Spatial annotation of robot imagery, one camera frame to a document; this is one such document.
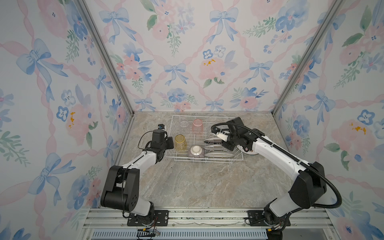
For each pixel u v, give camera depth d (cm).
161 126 82
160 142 70
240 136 62
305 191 47
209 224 73
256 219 73
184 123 100
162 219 73
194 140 103
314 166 44
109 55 88
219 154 90
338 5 68
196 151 90
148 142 72
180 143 91
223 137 74
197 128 100
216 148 94
